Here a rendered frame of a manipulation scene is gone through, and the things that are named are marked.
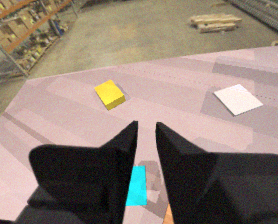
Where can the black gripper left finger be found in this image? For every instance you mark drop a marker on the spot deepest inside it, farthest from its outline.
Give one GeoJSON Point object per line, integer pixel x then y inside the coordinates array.
{"type": "Point", "coordinates": [111, 164]}

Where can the yellow block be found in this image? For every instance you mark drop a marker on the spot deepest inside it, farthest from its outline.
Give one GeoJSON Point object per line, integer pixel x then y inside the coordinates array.
{"type": "Point", "coordinates": [110, 95]}

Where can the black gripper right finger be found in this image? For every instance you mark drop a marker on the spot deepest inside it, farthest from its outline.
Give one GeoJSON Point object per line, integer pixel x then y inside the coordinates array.
{"type": "Point", "coordinates": [189, 171]}

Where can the tan wooden bar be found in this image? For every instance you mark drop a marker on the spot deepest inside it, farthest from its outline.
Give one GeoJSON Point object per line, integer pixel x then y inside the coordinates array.
{"type": "Point", "coordinates": [168, 216]}

